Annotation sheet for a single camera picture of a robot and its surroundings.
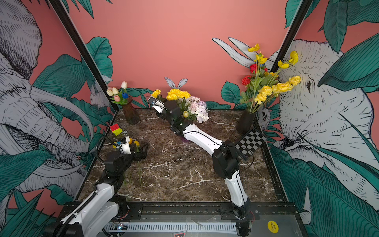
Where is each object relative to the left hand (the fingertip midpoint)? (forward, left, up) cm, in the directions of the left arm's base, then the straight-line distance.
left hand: (143, 142), depth 82 cm
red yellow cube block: (+19, +25, -11) cm, 34 cm away
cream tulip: (+30, +20, +13) cm, 38 cm away
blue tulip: (+26, +12, +13) cm, 32 cm away
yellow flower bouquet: (+27, -71, +17) cm, 78 cm away
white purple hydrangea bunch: (+11, -31, +15) cm, 36 cm away
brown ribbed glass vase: (+30, +16, -7) cm, 34 cm away
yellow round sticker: (-41, -65, -15) cm, 79 cm away
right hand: (+18, -10, +17) cm, 27 cm away
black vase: (+18, -65, -6) cm, 68 cm away
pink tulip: (+23, +16, +13) cm, 31 cm away
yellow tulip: (+6, +24, -14) cm, 29 cm away
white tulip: (+35, +15, +14) cm, 41 cm away
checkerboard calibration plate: (+5, -68, -14) cm, 69 cm away
